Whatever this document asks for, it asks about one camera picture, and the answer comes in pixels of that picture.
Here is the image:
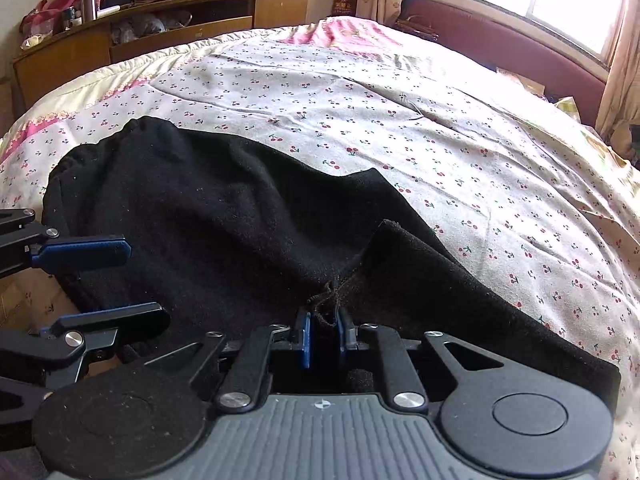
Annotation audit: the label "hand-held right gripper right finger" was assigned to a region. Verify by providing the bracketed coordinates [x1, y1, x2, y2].
[337, 307, 506, 411]

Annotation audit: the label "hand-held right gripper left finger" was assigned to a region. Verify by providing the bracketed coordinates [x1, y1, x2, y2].
[145, 310, 312, 411]

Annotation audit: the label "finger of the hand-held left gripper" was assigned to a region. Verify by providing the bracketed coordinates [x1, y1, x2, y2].
[0, 302, 171, 391]
[0, 209, 133, 278]

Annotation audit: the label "black pants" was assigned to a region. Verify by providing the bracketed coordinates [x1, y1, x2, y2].
[40, 116, 622, 411]

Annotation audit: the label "wooden cabinet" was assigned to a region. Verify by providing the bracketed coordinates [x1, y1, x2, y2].
[12, 0, 314, 111]

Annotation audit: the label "cherry print bed sheet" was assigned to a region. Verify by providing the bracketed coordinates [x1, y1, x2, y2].
[0, 25, 640, 480]

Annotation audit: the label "clear plastic bag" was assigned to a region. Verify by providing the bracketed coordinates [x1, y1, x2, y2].
[19, 9, 57, 50]

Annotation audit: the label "grey cloth bundle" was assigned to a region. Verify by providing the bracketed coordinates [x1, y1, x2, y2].
[110, 11, 194, 44]

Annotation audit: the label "pink floral quilt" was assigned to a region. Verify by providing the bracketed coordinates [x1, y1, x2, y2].
[0, 15, 640, 191]

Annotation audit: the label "brown handbag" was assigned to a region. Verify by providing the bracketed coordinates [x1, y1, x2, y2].
[394, 15, 442, 42]

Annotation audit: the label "yellow green bag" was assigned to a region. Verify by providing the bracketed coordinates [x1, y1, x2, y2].
[554, 94, 582, 122]

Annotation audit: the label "maroon sofa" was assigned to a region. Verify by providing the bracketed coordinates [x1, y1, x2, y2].
[399, 0, 609, 107]

